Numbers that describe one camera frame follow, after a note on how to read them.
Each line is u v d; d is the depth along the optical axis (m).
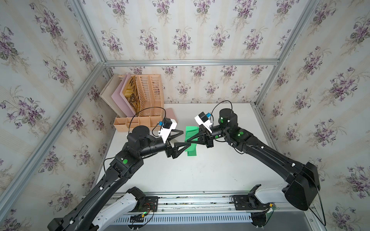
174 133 0.61
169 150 0.51
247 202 0.66
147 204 0.72
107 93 0.87
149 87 1.11
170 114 1.12
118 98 0.87
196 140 0.60
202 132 0.58
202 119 0.55
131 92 0.98
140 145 0.46
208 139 0.57
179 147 0.52
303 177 0.41
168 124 0.50
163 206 0.73
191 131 0.58
